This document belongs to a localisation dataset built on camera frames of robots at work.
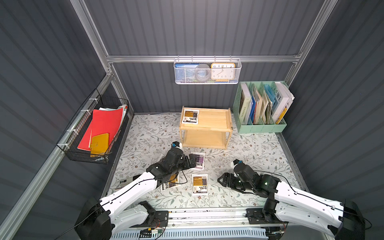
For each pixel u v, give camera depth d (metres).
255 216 0.74
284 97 0.94
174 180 0.84
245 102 0.95
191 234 0.77
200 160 0.94
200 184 0.84
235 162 0.75
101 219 0.39
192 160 0.71
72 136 0.62
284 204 0.61
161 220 0.74
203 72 0.91
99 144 0.67
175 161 0.61
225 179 0.69
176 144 0.73
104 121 0.75
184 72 0.84
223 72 0.89
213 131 1.04
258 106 0.99
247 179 0.59
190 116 0.89
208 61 0.89
